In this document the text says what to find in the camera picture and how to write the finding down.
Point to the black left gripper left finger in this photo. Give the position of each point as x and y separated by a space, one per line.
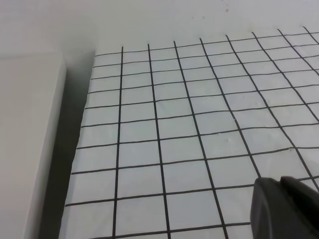
273 216

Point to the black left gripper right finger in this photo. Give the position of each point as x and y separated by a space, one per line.
306 203

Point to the white box at left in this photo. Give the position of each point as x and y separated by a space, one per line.
31 91

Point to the white grid tablecloth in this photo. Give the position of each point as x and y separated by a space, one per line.
172 139

